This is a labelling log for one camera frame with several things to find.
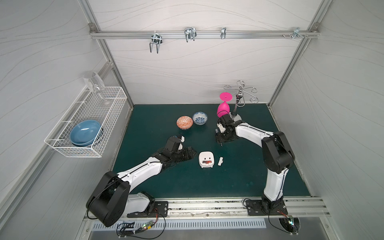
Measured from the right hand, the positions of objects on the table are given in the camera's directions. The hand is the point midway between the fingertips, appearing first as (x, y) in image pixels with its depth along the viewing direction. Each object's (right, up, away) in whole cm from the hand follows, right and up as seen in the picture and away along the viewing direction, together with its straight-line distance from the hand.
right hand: (221, 137), depth 97 cm
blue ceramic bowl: (-64, +6, -36) cm, 74 cm away
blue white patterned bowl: (-14, +13, +14) cm, 23 cm away
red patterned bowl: (-25, +9, +10) cm, 29 cm away
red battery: (-11, -13, -11) cm, 20 cm away
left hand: (-19, -8, -13) cm, 24 cm away
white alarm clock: (-11, -12, -9) cm, 19 cm away
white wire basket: (-69, +19, -25) cm, 76 cm away
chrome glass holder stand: (+12, +24, -1) cm, 26 cm away
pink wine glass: (+1, +19, -5) cm, 20 cm away
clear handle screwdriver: (-5, +3, -9) cm, 10 cm away
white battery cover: (-2, -14, -6) cm, 15 cm away
